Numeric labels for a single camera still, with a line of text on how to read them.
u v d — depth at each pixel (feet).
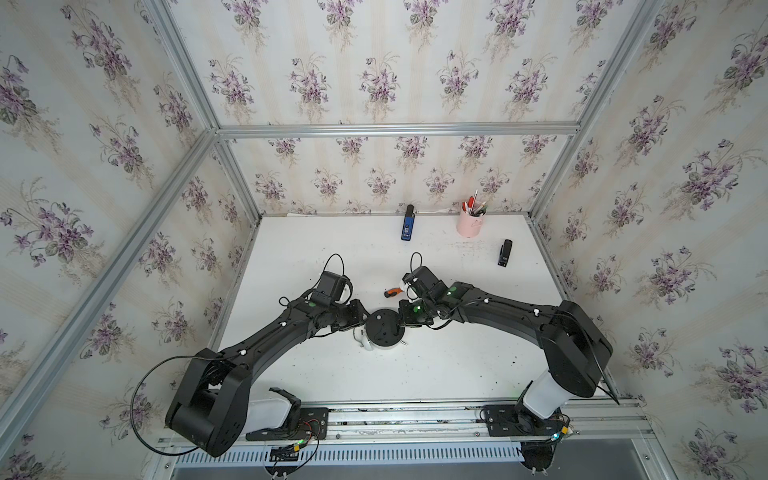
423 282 2.21
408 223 3.85
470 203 3.62
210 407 1.32
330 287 2.21
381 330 2.75
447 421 2.45
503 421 2.35
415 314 2.41
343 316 2.45
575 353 1.45
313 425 2.39
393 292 3.12
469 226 3.63
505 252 3.44
